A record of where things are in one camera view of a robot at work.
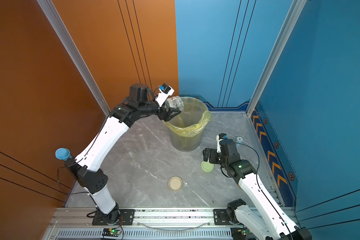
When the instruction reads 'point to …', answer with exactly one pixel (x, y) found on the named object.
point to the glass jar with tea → (130, 152)
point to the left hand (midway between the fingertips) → (175, 104)
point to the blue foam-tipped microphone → (63, 153)
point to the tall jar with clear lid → (144, 144)
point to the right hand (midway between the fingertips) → (211, 152)
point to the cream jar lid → (175, 183)
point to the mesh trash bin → (186, 144)
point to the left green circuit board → (112, 232)
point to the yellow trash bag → (190, 122)
